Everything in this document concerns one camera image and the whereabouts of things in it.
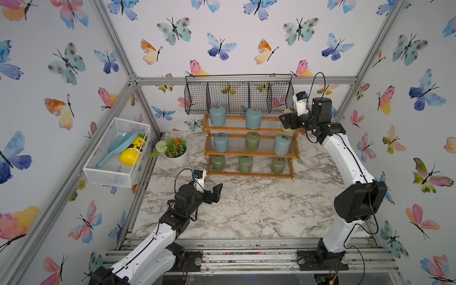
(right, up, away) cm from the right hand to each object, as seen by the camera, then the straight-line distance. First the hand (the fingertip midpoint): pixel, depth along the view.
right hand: (290, 111), depth 81 cm
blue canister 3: (-32, -14, +6) cm, 35 cm away
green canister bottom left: (-34, -24, +16) cm, 44 cm away
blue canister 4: (-3, -15, +5) cm, 16 cm away
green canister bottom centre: (-19, -25, +15) cm, 35 cm away
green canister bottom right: (-2, -25, +14) cm, 29 cm away
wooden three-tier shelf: (-25, -6, +5) cm, 26 cm away
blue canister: (-33, -2, 0) cm, 33 cm away
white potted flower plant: (-57, -18, +14) cm, 61 cm away
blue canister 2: (-17, -4, -2) cm, 17 cm away
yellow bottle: (-66, -20, -11) cm, 70 cm away
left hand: (-34, -32, -1) cm, 46 cm away
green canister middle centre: (-16, -13, +8) cm, 22 cm away
